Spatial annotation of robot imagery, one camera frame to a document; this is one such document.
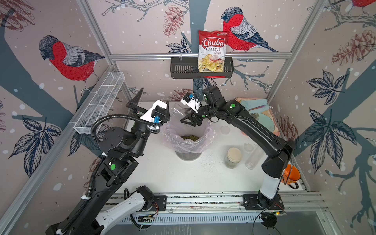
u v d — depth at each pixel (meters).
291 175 0.79
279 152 0.44
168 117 0.48
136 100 0.43
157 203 0.73
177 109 0.67
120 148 0.34
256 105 1.17
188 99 0.59
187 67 0.95
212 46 0.83
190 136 0.98
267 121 1.07
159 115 0.38
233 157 0.75
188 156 0.83
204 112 0.60
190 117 0.61
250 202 0.73
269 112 1.12
